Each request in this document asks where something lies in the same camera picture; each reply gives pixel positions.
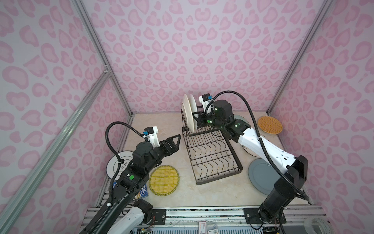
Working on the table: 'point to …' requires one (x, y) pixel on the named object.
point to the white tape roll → (324, 225)
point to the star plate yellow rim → (187, 114)
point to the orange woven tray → (270, 125)
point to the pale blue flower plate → (239, 117)
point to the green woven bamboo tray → (164, 180)
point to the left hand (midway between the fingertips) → (176, 136)
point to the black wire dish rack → (212, 155)
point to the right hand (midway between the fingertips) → (193, 112)
